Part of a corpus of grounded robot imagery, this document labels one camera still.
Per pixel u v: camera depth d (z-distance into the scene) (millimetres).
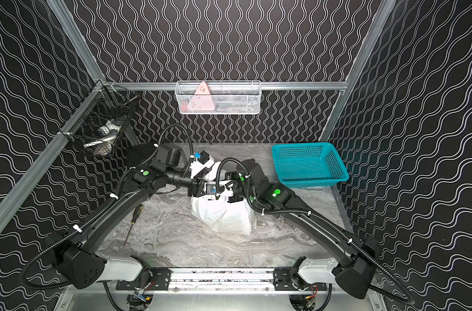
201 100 889
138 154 1120
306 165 1122
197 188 606
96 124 917
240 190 579
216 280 763
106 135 857
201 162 595
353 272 374
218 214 714
